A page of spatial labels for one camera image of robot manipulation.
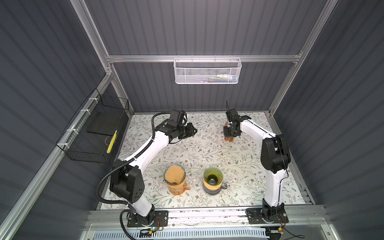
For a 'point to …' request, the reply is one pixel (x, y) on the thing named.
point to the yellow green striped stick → (112, 142)
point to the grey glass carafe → (223, 186)
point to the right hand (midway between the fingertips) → (229, 134)
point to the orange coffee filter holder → (228, 139)
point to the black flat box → (106, 122)
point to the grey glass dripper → (172, 183)
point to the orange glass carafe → (179, 191)
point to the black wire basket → (95, 134)
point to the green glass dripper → (213, 176)
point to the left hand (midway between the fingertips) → (196, 130)
